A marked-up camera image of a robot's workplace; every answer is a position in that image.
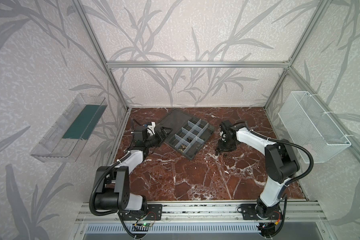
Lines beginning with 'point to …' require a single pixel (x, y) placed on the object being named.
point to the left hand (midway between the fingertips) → (171, 129)
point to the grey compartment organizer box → (189, 134)
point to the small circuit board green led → (144, 224)
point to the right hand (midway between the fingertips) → (221, 145)
